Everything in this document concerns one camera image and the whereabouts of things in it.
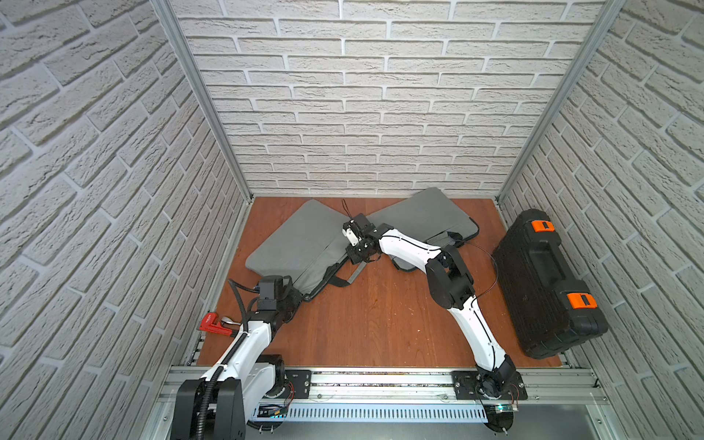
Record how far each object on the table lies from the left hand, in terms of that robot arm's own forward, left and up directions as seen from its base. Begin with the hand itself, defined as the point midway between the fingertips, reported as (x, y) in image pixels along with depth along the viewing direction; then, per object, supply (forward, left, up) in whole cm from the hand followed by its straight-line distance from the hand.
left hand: (303, 287), depth 88 cm
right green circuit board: (-33, -57, -3) cm, 66 cm away
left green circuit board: (-33, +4, -4) cm, 34 cm away
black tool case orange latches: (-15, -66, +18) cm, 70 cm away
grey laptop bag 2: (+32, -48, -1) cm, 58 cm away
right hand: (+16, -18, -3) cm, 24 cm away
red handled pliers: (-10, +28, -3) cm, 30 cm away
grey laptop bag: (+17, -1, 0) cm, 17 cm away
